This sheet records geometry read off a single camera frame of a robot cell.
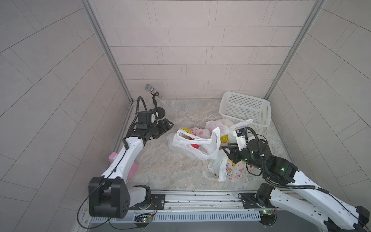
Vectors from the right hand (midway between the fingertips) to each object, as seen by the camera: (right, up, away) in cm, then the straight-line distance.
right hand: (223, 148), depth 69 cm
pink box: (-49, -15, +13) cm, 53 cm away
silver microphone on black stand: (-40, +17, +41) cm, 60 cm away
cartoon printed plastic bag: (+7, -14, +6) cm, 17 cm away
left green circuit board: (-38, -32, -4) cm, 50 cm away
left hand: (-27, +10, +12) cm, 31 cm away
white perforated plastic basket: (+24, +20, +42) cm, 52 cm away
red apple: (-14, -1, +8) cm, 16 cm away
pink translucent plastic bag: (+5, +9, +20) cm, 23 cm away
